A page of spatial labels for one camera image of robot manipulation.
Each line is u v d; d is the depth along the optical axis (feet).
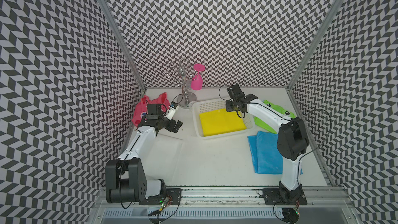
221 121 3.16
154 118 2.18
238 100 2.25
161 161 2.76
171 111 2.53
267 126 1.93
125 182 1.31
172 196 2.37
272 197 2.41
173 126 2.54
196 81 3.25
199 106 3.23
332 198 2.51
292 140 1.64
